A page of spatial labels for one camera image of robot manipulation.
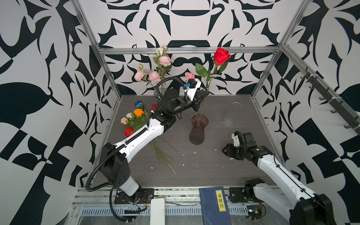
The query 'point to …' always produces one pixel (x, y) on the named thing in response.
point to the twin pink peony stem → (140, 76)
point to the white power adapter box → (157, 211)
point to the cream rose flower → (123, 120)
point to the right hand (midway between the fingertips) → (224, 148)
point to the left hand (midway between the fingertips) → (206, 88)
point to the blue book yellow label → (214, 206)
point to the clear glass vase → (228, 120)
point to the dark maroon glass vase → (197, 134)
